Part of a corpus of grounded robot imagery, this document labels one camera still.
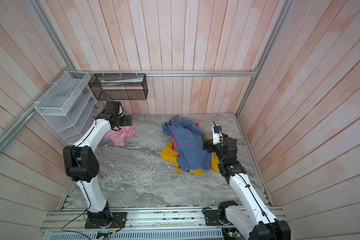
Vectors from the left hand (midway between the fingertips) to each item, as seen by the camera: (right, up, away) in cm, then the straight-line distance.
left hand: (124, 122), depth 94 cm
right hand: (+52, -7, -15) cm, 55 cm away
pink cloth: (-6, -10, +6) cm, 13 cm away
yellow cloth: (+30, -21, +4) cm, 37 cm away
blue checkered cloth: (+42, -20, -9) cm, 47 cm away
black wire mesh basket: (-2, +22, -4) cm, 22 cm away
